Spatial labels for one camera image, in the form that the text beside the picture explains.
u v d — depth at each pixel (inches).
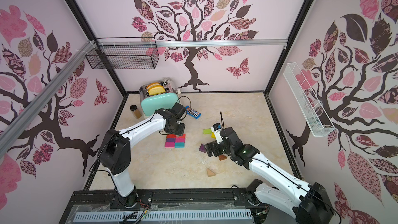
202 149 35.1
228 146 24.8
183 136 37.3
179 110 28.6
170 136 37.3
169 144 36.3
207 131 38.9
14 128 20.0
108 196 29.6
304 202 15.4
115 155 18.6
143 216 27.2
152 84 39.2
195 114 41.6
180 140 37.0
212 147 27.3
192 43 36.2
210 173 31.9
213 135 27.9
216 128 27.4
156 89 37.5
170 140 37.1
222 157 33.6
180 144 36.3
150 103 37.4
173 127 29.5
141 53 37.3
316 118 25.9
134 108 39.6
